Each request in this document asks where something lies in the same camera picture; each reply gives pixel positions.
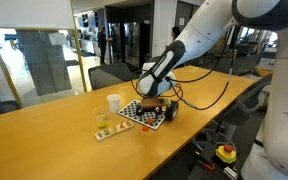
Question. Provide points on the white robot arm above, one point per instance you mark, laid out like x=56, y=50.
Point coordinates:
x=200, y=30

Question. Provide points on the dark bench seat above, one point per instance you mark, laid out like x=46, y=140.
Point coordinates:
x=0, y=108

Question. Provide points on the person in black clothes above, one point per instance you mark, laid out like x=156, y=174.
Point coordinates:
x=101, y=43

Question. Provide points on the clear plastic cup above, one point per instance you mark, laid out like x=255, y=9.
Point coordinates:
x=102, y=115

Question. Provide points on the white plastic cup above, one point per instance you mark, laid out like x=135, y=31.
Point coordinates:
x=113, y=103

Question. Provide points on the person with dark hair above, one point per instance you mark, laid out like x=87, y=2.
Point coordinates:
x=175, y=33

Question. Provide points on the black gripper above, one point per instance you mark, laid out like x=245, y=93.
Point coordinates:
x=149, y=110

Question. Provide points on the black white checkered calibration board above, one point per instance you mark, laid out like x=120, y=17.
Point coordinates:
x=127, y=111

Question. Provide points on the black office chair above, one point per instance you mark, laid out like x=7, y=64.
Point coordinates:
x=247, y=100

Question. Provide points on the black tape roll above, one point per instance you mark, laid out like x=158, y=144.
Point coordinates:
x=172, y=106

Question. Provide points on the dark display cabinet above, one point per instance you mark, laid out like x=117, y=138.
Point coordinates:
x=127, y=40

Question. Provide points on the yellow disc with hole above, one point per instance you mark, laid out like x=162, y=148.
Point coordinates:
x=104, y=126
x=100, y=124

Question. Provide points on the wooden number peg board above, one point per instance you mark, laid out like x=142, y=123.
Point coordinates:
x=112, y=131

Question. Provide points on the orange disc with hole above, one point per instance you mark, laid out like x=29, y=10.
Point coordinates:
x=145, y=128
x=149, y=121

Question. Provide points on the yellow red emergency stop button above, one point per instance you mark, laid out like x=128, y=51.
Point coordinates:
x=226, y=154

